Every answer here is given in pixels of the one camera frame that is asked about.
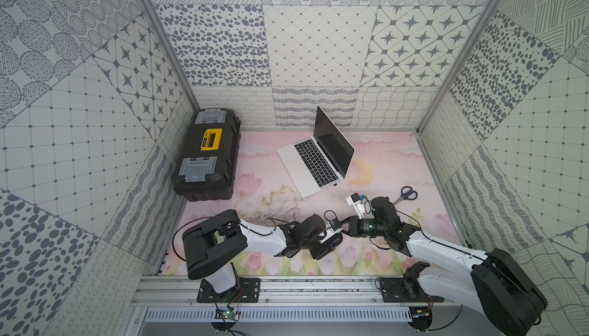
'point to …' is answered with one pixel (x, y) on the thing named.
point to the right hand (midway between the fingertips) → (336, 228)
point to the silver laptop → (320, 162)
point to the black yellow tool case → (205, 165)
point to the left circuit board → (225, 314)
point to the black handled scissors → (407, 192)
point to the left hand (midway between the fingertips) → (331, 236)
